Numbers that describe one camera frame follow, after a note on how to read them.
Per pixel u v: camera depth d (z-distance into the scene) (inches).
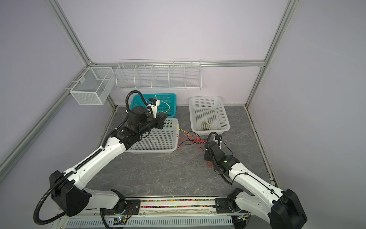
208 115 45.3
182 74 41.3
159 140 39.0
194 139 32.0
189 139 32.1
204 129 41.4
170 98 46.6
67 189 15.0
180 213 28.9
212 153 24.4
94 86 39.0
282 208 15.5
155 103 25.5
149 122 24.8
